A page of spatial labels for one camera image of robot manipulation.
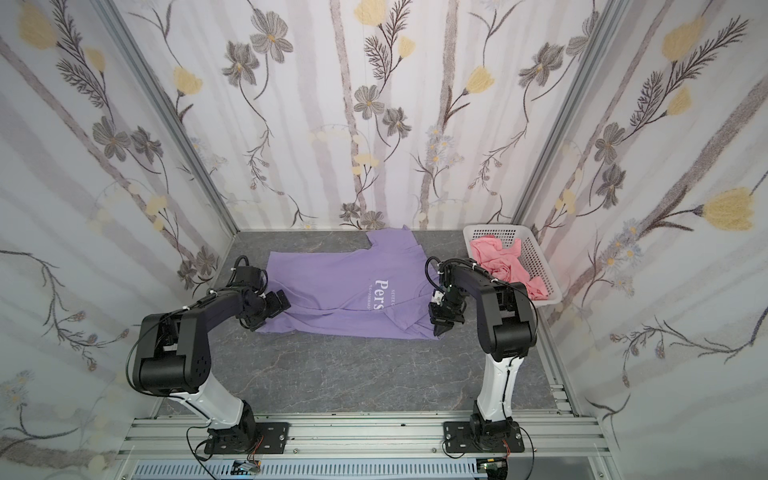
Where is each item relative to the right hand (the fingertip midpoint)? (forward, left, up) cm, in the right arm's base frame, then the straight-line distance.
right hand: (442, 327), depth 91 cm
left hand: (+6, +52, -3) cm, 52 cm away
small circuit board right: (-35, -11, -2) cm, 37 cm away
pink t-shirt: (+21, -21, +6) cm, 30 cm away
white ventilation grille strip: (-36, +19, -1) cm, 41 cm away
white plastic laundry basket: (+29, -34, +2) cm, 45 cm away
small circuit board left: (-37, +50, -2) cm, 62 cm away
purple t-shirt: (+15, +19, -5) cm, 25 cm away
